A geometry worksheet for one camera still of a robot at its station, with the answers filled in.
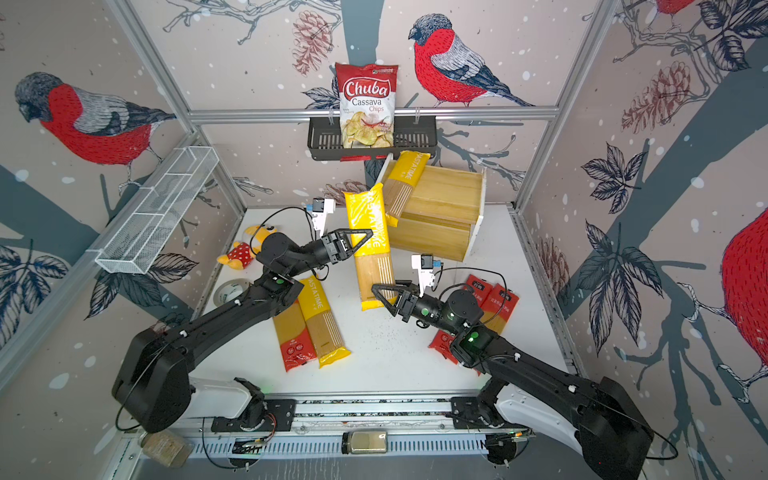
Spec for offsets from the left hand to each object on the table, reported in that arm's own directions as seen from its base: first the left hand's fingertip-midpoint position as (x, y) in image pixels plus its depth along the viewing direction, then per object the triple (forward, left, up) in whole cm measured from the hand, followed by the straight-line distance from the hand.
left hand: (368, 238), depth 61 cm
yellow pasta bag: (+26, -9, -3) cm, 28 cm away
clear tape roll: (+9, +48, -37) cm, 62 cm away
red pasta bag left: (-9, +23, -37) cm, 44 cm away
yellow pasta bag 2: (-6, +15, -37) cm, 41 cm away
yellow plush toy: (+21, +47, -34) cm, 61 cm away
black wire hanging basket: (+47, -11, -4) cm, 48 cm away
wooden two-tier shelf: (+13, -18, -7) cm, 24 cm away
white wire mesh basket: (+6, +58, -9) cm, 59 cm away
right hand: (-8, 0, -11) cm, 13 cm away
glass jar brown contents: (-33, +47, -34) cm, 66 cm away
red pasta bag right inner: (-9, -20, -36) cm, 42 cm away
